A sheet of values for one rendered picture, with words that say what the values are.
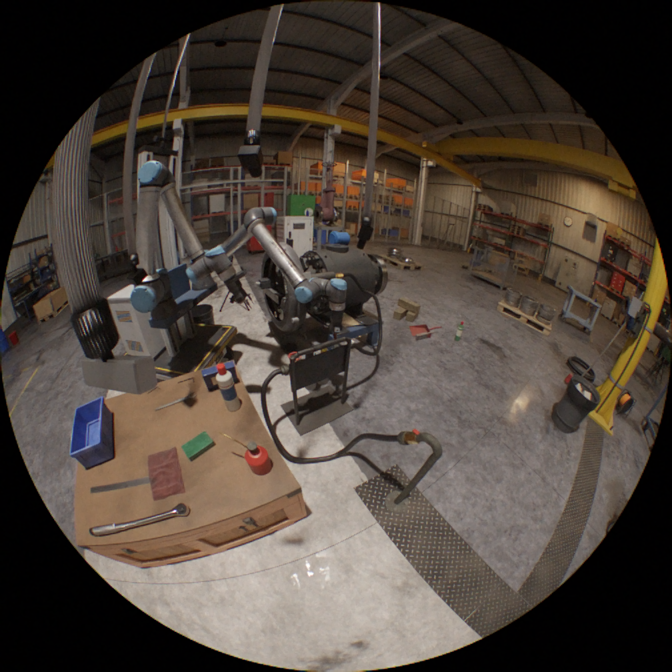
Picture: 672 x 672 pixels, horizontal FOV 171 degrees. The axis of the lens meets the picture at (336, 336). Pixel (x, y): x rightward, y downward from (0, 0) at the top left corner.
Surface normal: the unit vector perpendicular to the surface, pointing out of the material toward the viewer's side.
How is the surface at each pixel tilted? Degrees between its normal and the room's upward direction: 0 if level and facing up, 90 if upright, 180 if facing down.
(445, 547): 0
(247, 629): 0
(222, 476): 0
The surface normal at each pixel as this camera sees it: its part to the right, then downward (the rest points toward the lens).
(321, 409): 0.06, -0.86
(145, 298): 0.35, 0.57
